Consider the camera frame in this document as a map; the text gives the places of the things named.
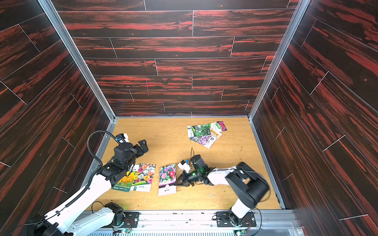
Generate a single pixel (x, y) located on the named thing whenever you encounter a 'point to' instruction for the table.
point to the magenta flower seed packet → (222, 126)
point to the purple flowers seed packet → (204, 140)
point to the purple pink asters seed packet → (167, 180)
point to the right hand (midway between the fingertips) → (175, 182)
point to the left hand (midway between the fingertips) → (142, 143)
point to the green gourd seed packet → (199, 130)
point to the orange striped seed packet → (215, 135)
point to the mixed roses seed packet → (144, 178)
